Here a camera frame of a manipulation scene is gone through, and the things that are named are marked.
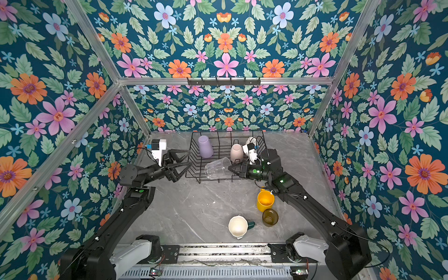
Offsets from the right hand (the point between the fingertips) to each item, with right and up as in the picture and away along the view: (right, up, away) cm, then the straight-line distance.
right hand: (229, 167), depth 70 cm
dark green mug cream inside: (+4, -28, +10) cm, 30 cm away
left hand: (-14, +4, -9) cm, 17 cm away
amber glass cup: (+19, -26, +13) cm, 35 cm away
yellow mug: (+18, -19, +18) cm, 31 cm away
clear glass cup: (-4, -1, -1) cm, 4 cm away
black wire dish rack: (-7, +12, +45) cm, 48 cm away
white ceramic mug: (+12, +13, +28) cm, 33 cm away
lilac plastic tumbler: (-15, +7, +29) cm, 33 cm away
